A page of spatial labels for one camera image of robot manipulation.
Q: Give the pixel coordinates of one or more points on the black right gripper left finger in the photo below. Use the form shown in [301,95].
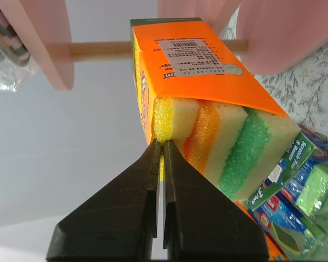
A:
[119,222]

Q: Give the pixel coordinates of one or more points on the green blue sponge pack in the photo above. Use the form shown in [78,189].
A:
[308,189]
[298,237]

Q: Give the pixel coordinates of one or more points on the purple wavy sponge pack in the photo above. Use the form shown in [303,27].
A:
[16,63]

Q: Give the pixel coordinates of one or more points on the orange boxed sponge pack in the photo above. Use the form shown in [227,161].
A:
[191,89]
[271,250]

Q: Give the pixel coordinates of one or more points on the floral table mat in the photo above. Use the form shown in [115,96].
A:
[302,91]

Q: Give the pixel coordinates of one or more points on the pink three-tier shelf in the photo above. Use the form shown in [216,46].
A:
[272,35]

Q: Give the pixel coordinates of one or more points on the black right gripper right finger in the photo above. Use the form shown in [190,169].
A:
[201,224]

